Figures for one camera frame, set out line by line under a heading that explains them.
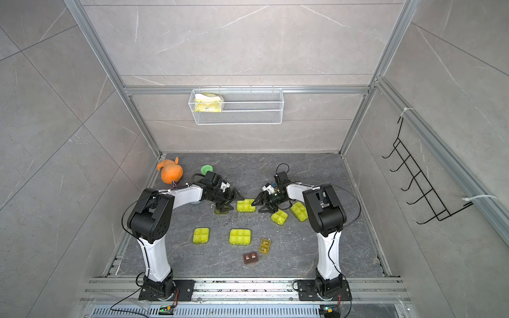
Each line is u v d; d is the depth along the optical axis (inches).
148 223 20.5
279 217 36.4
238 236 33.8
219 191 34.4
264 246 32.5
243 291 29.4
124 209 19.9
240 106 39.5
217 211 37.1
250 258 31.4
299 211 37.1
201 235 34.0
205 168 42.2
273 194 34.7
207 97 33.9
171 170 40.0
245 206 37.6
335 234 22.0
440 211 22.9
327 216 21.3
